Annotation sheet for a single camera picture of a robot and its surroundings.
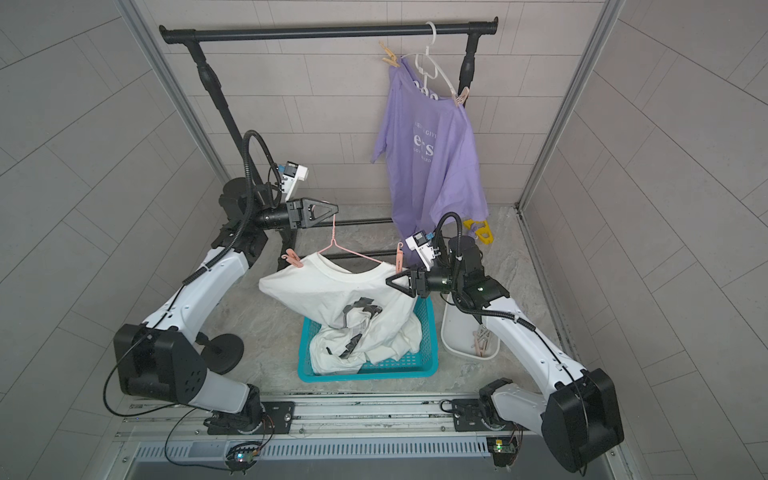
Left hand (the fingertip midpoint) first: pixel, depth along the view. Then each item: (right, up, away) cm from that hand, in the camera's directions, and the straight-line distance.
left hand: (337, 214), depth 66 cm
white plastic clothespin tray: (+31, -33, +18) cm, 49 cm away
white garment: (+4, -27, +11) cm, 30 cm away
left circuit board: (-20, -53, -2) cm, 57 cm away
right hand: (+13, -16, +4) cm, 21 cm away
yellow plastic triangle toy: (+45, -5, +43) cm, 63 cm away
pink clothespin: (+14, -10, +1) cm, 17 cm away
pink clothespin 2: (-10, -10, +1) cm, 14 cm away
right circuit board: (+38, -54, +2) cm, 66 cm away
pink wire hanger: (+1, -7, +1) cm, 7 cm away
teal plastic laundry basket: (+20, -39, +13) cm, 46 cm away
